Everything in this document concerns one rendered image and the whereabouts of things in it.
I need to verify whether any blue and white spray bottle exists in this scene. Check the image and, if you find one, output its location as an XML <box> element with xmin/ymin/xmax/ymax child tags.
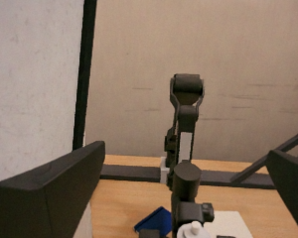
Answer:
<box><xmin>178</xmin><ymin>222</ymin><xmax>212</xmax><ymax>238</ymax></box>

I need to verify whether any white sheet of paper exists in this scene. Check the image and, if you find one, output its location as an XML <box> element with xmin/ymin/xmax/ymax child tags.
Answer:
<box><xmin>204</xmin><ymin>211</ymin><xmax>253</xmax><ymax>238</ymax></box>

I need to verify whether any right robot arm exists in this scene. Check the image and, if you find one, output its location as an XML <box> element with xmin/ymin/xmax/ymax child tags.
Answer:
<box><xmin>164</xmin><ymin>73</ymin><xmax>216</xmax><ymax>233</ymax></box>

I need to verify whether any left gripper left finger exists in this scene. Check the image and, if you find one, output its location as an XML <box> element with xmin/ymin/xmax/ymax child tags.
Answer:
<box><xmin>0</xmin><ymin>141</ymin><xmax>105</xmax><ymax>238</ymax></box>

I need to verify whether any beige wall panel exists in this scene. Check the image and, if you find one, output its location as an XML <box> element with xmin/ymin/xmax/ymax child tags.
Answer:
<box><xmin>74</xmin><ymin>132</ymin><xmax>92</xmax><ymax>238</ymax></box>

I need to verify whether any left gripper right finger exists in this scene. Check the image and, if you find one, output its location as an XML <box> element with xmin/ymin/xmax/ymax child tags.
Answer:
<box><xmin>265</xmin><ymin>150</ymin><xmax>298</xmax><ymax>226</ymax></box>

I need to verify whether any dark blue notebook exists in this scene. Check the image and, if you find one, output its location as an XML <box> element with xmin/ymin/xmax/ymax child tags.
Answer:
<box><xmin>133</xmin><ymin>206</ymin><xmax>172</xmax><ymax>236</ymax></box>

